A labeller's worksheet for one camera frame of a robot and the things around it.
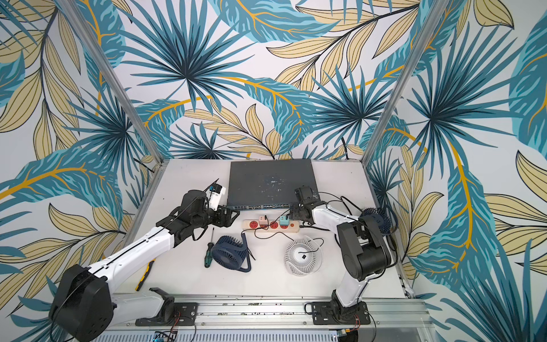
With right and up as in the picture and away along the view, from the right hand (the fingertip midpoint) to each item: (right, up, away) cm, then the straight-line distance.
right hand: (287, 215), depth 96 cm
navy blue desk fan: (-21, -10, -20) cm, 31 cm away
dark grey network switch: (-8, +14, +10) cm, 19 cm away
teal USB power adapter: (-2, -2, -5) cm, 6 cm away
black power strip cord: (+26, +8, +5) cm, 27 cm away
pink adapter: (-11, -2, -5) cm, 12 cm away
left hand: (-22, +3, -13) cm, 26 cm away
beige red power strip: (-7, -4, -3) cm, 8 cm away
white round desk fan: (+6, -13, -15) cm, 21 cm away
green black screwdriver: (-32, -15, -12) cm, 37 cm away
